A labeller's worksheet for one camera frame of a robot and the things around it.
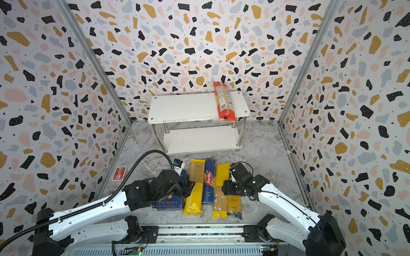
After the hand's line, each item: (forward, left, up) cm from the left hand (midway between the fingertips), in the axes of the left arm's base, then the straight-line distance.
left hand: (190, 181), depth 73 cm
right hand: (0, -17, -9) cm, 20 cm away
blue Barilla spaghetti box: (+5, -9, -14) cm, 17 cm away
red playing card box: (+12, +44, -15) cm, 48 cm away
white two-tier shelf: (+38, +6, 0) cm, 39 cm away
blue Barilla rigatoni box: (-5, +8, -11) cm, 14 cm away
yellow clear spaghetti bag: (-6, -16, -15) cm, 23 cm away
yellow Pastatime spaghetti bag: (-6, -1, -11) cm, 13 cm away
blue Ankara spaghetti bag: (-11, -22, -15) cm, 29 cm away
